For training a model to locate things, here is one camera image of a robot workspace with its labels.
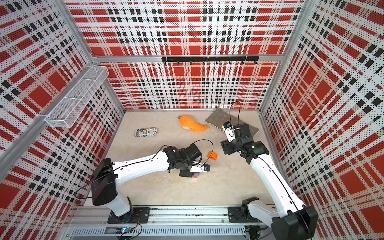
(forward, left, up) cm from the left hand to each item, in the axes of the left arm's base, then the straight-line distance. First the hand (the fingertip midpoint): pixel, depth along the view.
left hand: (192, 166), depth 81 cm
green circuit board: (-28, +32, -8) cm, 43 cm away
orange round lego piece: (+9, -12, -6) cm, 16 cm away
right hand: (+9, -21, +10) cm, 25 cm away
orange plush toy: (+34, +5, -4) cm, 34 cm away
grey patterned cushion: (+40, -16, -5) cm, 43 cm away
